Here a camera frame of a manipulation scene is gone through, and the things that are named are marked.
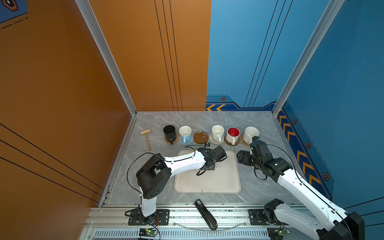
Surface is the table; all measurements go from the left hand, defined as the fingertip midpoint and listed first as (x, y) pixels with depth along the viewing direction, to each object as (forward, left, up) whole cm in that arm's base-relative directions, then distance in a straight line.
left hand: (208, 163), depth 88 cm
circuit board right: (-33, -32, -6) cm, 46 cm away
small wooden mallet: (+25, +44, -4) cm, 51 cm away
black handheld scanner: (-26, +2, -6) cm, 26 cm away
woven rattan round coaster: (+16, +25, -2) cm, 30 cm away
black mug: (+19, +24, +4) cm, 31 cm away
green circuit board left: (-33, +29, -6) cm, 45 cm away
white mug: (+21, -7, +3) cm, 23 cm away
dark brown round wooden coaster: (+16, -16, -2) cm, 22 cm away
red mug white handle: (+21, -18, 0) cm, 28 cm away
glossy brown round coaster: (+22, +4, -5) cm, 23 cm away
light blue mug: (+21, +15, +2) cm, 26 cm away
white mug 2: (+21, -29, +3) cm, 36 cm away
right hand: (0, -18, +9) cm, 20 cm away
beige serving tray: (-7, -10, -5) cm, 14 cm away
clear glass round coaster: (+18, +10, -4) cm, 21 cm away
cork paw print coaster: (+19, -24, -3) cm, 31 cm away
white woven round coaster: (+19, -3, -3) cm, 19 cm away
